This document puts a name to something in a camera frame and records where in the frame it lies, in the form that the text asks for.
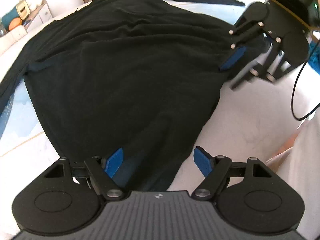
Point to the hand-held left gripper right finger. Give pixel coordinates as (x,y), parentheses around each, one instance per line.
(202,162)

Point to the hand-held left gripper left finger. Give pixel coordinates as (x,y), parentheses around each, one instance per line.
(113,162)

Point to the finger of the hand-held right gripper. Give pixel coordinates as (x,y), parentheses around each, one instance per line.
(253,73)
(233,60)

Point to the black long-sleeved shirt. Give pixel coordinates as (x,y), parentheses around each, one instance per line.
(125,67)

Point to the white marble-print tablecloth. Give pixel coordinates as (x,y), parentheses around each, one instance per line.
(250,120)

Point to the person's white clothing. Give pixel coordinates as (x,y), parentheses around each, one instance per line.
(310,167)

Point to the white drawer cabinet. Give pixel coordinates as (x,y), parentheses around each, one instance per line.
(42,13)

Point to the orange fruit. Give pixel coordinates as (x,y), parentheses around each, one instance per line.
(15,23)

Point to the yellow and teal tissue box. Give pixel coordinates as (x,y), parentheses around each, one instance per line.
(22,10)

